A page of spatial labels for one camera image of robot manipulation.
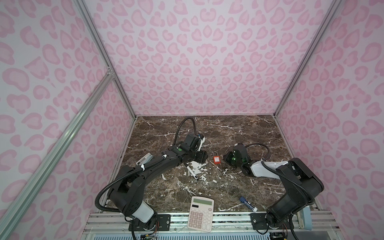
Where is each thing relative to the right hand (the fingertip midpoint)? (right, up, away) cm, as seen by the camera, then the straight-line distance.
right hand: (222, 154), depth 93 cm
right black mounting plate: (+15, -29, -20) cm, 38 cm away
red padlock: (-3, -3, +2) cm, 5 cm away
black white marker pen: (-18, -10, -4) cm, 21 cm away
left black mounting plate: (-32, -30, -20) cm, 48 cm away
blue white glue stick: (+11, -23, -16) cm, 30 cm away
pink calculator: (-14, -26, -19) cm, 35 cm away
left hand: (-11, +2, -9) cm, 14 cm away
